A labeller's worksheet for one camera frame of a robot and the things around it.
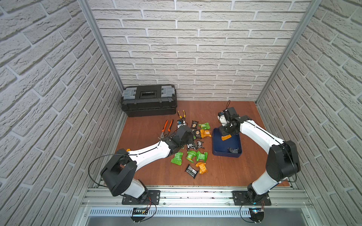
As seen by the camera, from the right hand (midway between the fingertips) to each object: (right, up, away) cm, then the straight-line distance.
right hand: (225, 130), depth 90 cm
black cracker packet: (-20, +3, +13) cm, 24 cm away
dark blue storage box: (-3, -12, +1) cm, 12 cm away
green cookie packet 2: (-23, -16, -3) cm, 28 cm away
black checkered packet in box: (+6, -14, -1) cm, 15 cm away
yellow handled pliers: (-30, +9, +18) cm, 36 cm away
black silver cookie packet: (-23, -10, +2) cm, 25 cm away
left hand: (-22, -1, -5) cm, 22 cm away
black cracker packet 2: (-17, -3, +8) cm, 19 cm away
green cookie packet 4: (-12, +2, +12) cm, 17 cm away
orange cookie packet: (-16, -21, -7) cm, 27 cm away
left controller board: (-51, -42, -19) cm, 68 cm away
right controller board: (+10, -41, -20) cm, 47 cm away
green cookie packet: (-31, -18, -3) cm, 36 cm away
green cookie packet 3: (-16, -16, -3) cm, 23 cm away
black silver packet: (-17, -10, +2) cm, 19 cm away
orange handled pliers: (-43, -4, +7) cm, 43 cm away
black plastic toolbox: (-52, +21, +7) cm, 56 cm away
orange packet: (-1, -4, -3) cm, 5 cm away
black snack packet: (-23, -23, -9) cm, 34 cm away
